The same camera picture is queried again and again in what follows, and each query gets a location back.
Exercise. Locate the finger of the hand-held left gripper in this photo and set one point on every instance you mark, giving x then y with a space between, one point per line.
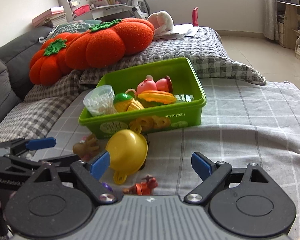
62 161
40 143

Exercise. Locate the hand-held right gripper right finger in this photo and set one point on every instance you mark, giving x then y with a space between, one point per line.
201 165

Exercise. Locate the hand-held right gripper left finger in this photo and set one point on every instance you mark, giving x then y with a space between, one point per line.
100 165

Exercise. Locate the yellow toy pot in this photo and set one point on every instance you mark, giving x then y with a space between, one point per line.
127 147

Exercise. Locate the clear cotton swab cup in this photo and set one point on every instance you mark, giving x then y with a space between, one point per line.
97 100

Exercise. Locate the toy corn cob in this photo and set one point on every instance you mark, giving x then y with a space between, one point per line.
130 105

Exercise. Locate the orange toy pumpkin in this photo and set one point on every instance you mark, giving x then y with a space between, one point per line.
155 96

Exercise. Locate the green plastic box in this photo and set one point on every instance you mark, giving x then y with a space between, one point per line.
186 80

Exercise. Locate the pink toy pig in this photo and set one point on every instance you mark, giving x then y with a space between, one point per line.
146 86

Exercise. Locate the purple toy grapes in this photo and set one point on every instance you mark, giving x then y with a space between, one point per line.
106 186

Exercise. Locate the brown toy moose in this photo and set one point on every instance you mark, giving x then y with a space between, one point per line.
86 146

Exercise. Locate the tan starfish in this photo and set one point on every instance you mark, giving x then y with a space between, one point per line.
142 188

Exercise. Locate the light grey grid bedsheet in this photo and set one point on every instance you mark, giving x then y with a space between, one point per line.
240 117

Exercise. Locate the small orange pumpkin cushion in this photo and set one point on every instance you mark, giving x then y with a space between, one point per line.
45 67

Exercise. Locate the dark grey sofa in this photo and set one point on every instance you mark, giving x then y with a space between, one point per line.
5 67

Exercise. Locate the grey checkered quilt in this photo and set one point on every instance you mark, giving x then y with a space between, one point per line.
202 52

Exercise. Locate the green leaf cushion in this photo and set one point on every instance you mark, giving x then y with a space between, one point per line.
72 26

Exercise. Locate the large orange pumpkin cushion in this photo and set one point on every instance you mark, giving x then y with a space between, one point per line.
110 42

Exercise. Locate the stack of books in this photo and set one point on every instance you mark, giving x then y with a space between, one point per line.
50 15

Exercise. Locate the pink basket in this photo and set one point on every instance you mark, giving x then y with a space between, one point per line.
82 11

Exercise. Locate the red chair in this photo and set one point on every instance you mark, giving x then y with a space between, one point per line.
195 16

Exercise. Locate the white plush toy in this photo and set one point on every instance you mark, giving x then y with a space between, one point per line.
162 18

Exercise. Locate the white desk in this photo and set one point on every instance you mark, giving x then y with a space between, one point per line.
110 8

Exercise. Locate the beige curtain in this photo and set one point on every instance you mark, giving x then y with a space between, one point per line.
270 10

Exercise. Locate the wooden shelf desk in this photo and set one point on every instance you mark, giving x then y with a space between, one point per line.
290 17

